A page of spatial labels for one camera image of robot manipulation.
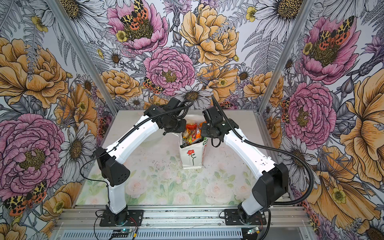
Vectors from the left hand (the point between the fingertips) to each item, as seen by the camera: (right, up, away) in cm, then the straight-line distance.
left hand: (180, 132), depth 80 cm
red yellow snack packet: (+5, -1, +7) cm, 8 cm away
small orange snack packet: (+10, +1, -2) cm, 10 cm away
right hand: (+14, -1, +1) cm, 14 cm away
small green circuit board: (+36, -45, -9) cm, 59 cm away
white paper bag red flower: (+7, -12, -1) cm, 14 cm away
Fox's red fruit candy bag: (+7, -3, +1) cm, 7 cm away
